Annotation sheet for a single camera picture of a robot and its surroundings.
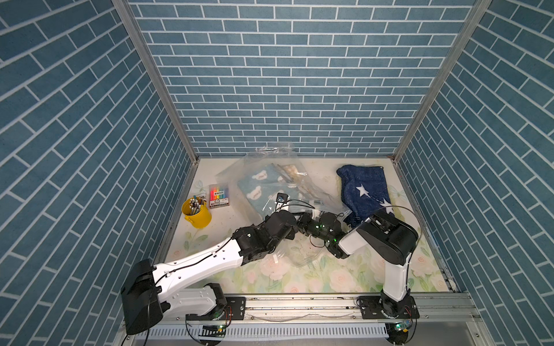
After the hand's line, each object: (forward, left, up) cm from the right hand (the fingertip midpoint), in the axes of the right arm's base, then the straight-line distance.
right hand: (290, 217), depth 87 cm
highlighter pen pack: (+13, +36, -7) cm, 39 cm away
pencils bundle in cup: (-1, +36, +8) cm, 37 cm away
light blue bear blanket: (+13, +11, +1) cm, 18 cm away
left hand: (-6, -3, +9) cm, 11 cm away
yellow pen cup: (-3, +37, -1) cm, 37 cm away
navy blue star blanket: (+18, -34, -3) cm, 38 cm away
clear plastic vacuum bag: (-10, -4, -9) cm, 14 cm away
